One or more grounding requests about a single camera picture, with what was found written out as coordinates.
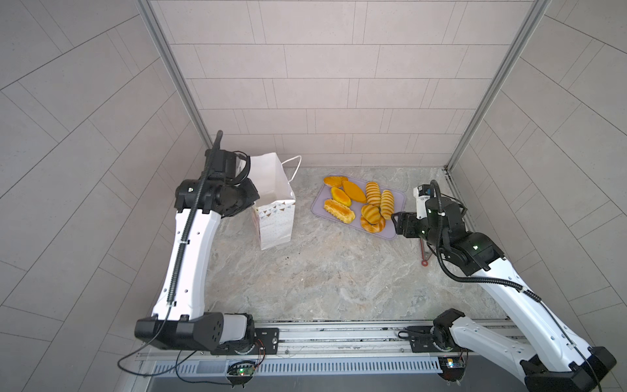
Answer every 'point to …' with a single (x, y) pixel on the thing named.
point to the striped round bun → (371, 213)
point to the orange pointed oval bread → (353, 192)
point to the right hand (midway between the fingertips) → (399, 216)
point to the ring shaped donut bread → (373, 228)
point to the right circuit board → (453, 367)
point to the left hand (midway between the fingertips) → (261, 192)
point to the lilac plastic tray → (361, 202)
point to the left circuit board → (241, 372)
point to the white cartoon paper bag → (274, 212)
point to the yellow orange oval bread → (340, 196)
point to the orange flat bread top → (335, 181)
